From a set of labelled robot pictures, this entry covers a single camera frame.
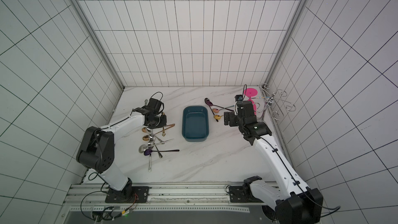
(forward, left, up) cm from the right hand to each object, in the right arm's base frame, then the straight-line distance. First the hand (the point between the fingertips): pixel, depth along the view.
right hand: (229, 112), depth 79 cm
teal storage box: (+3, +19, -18) cm, 26 cm away
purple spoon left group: (-16, +44, -20) cm, 51 cm away
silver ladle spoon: (-14, +48, -19) cm, 54 cm away
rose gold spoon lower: (-9, +47, -17) cm, 51 cm away
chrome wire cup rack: (+3, -20, +8) cm, 22 cm away
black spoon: (+8, +6, -20) cm, 23 cm away
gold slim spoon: (+9, +5, -19) cm, 22 cm away
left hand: (-2, +39, -15) cm, 41 cm away
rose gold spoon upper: (-4, +50, -16) cm, 52 cm away
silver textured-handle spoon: (-25, +41, -20) cm, 52 cm away
